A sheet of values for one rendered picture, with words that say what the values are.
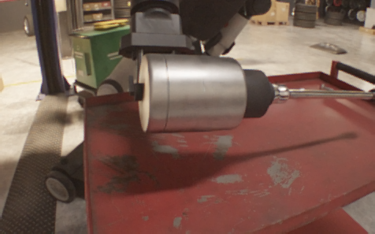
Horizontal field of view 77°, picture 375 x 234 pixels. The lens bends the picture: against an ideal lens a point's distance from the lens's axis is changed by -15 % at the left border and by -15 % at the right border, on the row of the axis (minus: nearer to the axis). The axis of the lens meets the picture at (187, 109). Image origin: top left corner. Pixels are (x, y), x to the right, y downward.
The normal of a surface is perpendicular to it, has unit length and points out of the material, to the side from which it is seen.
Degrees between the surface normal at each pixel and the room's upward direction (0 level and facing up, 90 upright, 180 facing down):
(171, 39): 54
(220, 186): 0
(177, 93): 71
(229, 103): 81
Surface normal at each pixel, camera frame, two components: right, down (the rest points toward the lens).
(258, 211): 0.00, -0.91
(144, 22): 0.28, -0.22
